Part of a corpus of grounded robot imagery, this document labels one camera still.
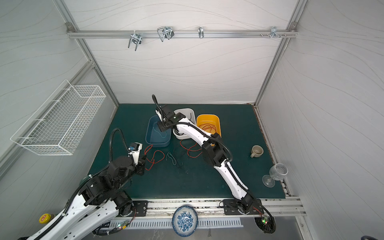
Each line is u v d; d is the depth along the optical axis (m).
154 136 0.96
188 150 0.95
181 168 0.88
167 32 0.77
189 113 1.10
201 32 0.78
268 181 0.82
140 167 0.63
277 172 0.68
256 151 0.93
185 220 0.70
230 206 0.70
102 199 0.48
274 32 0.76
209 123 1.08
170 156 0.90
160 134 0.94
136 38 0.79
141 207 0.74
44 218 0.56
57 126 0.67
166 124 0.73
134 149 0.60
